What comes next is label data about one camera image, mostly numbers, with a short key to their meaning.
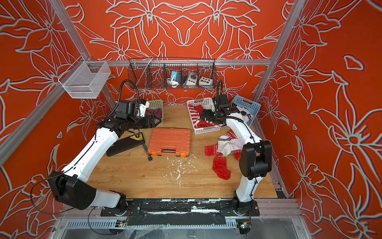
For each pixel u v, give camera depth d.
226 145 0.92
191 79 0.91
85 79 0.92
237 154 0.90
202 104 1.18
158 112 1.10
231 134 1.01
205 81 0.94
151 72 0.99
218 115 0.66
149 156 0.90
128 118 0.59
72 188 0.39
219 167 0.86
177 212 0.73
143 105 0.70
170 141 0.94
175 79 0.85
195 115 1.06
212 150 0.93
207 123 1.02
